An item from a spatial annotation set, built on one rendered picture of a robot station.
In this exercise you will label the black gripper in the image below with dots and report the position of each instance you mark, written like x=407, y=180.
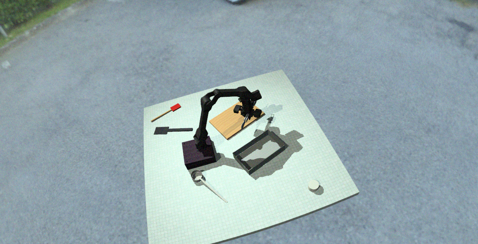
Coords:
x=247, y=109

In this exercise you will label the light brown wooden board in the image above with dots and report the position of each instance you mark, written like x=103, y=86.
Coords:
x=229, y=123

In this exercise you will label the dark grey spatula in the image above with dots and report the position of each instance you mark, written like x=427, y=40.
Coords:
x=164, y=130

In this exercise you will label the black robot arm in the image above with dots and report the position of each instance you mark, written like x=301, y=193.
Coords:
x=245, y=96

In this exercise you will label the dark grey rectangular tin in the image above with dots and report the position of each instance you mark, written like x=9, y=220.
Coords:
x=256, y=153

